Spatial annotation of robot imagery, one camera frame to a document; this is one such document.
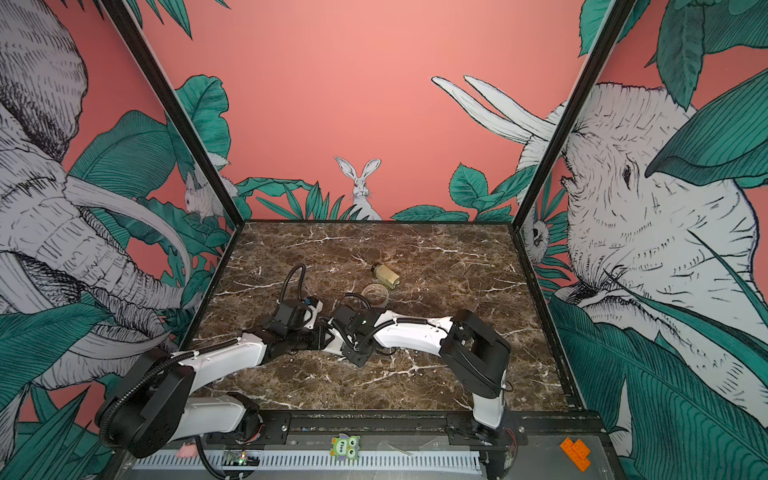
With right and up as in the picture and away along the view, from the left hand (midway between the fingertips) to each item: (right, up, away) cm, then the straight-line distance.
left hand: (331, 333), depth 88 cm
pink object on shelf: (-28, -20, -22) cm, 41 cm away
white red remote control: (+1, -3, -1) cm, 3 cm away
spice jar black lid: (+16, +17, +13) cm, 26 cm away
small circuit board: (-19, -25, -18) cm, 36 cm away
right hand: (+7, -4, -4) cm, 9 cm away
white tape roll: (+13, +9, +13) cm, 20 cm away
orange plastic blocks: (+63, -23, -18) cm, 69 cm away
